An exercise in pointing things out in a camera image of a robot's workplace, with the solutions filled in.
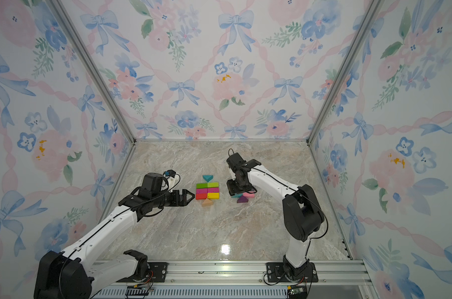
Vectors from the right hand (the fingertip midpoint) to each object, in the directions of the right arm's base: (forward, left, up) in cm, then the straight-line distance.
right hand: (235, 191), depth 89 cm
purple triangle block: (-1, -3, -6) cm, 7 cm away
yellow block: (+1, +11, -6) cm, 13 cm away
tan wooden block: (-3, +14, -6) cm, 16 cm away
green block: (+8, +18, -8) cm, 21 cm away
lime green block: (+8, +12, -7) cm, 16 cm away
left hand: (-5, +21, +6) cm, 23 cm away
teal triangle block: (+11, +15, -5) cm, 19 cm away
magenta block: (+3, +17, -5) cm, 18 cm away
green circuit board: (-38, -24, -11) cm, 47 cm away
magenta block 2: (+3, +13, -5) cm, 14 cm away
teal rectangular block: (-6, -1, +6) cm, 8 cm away
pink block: (-8, -4, +10) cm, 14 cm away
